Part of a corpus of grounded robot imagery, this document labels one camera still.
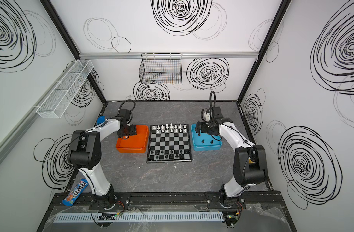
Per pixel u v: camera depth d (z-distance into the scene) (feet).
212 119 2.35
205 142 3.17
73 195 2.46
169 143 3.08
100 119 3.14
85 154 1.65
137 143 3.00
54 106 2.37
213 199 2.42
